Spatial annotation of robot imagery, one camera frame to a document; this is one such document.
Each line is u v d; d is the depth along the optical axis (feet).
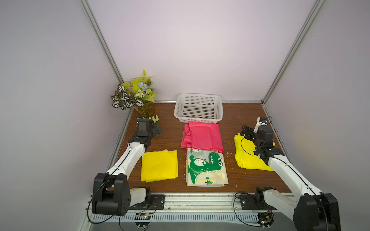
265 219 2.28
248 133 2.45
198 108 4.15
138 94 3.11
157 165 2.82
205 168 2.61
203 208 2.38
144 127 2.15
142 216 2.35
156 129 2.63
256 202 2.22
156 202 2.39
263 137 2.04
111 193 1.34
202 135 3.13
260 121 2.37
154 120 3.57
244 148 2.44
